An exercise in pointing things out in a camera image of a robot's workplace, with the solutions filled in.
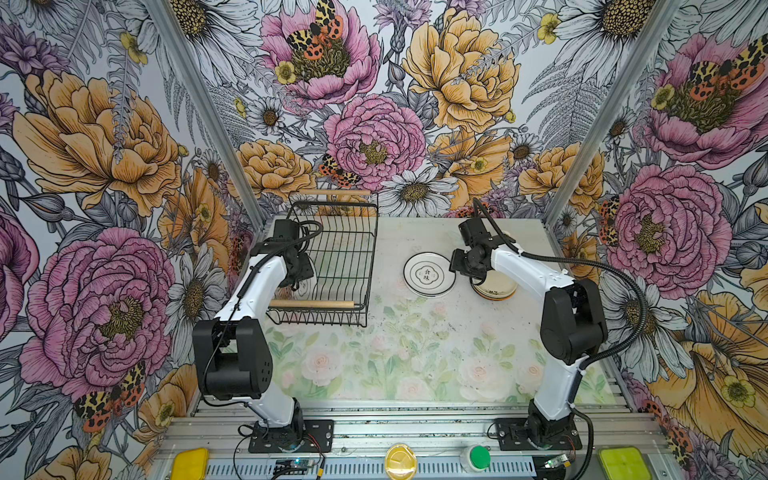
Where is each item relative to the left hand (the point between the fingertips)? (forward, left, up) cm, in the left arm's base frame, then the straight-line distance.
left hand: (298, 282), depth 88 cm
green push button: (-42, -45, -3) cm, 62 cm away
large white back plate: (+11, -40, -13) cm, 43 cm away
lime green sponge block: (-43, -79, -11) cm, 91 cm away
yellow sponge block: (-42, +21, -14) cm, 48 cm away
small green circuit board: (-42, -3, -14) cm, 45 cm away
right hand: (+5, -48, -4) cm, 49 cm away
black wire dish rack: (+19, -9, -11) cm, 24 cm away
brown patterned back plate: (0, +5, -6) cm, 7 cm away
